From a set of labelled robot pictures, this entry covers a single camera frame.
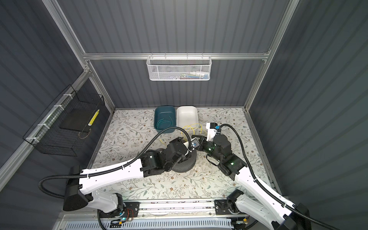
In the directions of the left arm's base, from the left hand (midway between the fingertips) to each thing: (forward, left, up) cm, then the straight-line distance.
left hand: (185, 142), depth 71 cm
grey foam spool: (-4, -1, -18) cm, 18 cm away
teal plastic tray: (+34, +14, -19) cm, 42 cm away
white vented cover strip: (-31, +17, -26) cm, 44 cm away
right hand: (+1, -4, +2) cm, 5 cm away
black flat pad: (+15, +57, +4) cm, 59 cm away
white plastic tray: (+39, -4, -25) cm, 46 cm away
